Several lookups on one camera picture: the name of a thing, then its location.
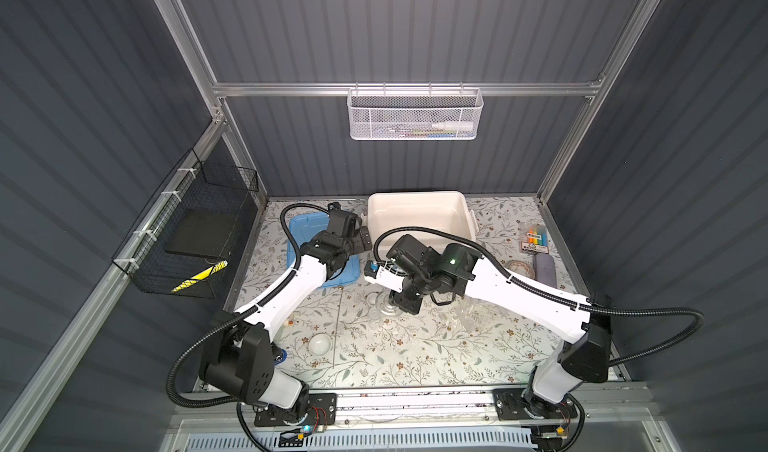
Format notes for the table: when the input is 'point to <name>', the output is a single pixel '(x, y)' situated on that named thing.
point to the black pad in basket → (202, 231)
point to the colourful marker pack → (537, 239)
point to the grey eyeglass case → (544, 269)
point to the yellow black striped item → (202, 276)
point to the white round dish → (320, 344)
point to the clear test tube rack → (468, 312)
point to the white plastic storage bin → (441, 210)
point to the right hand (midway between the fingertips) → (395, 297)
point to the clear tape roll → (521, 267)
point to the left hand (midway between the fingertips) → (352, 236)
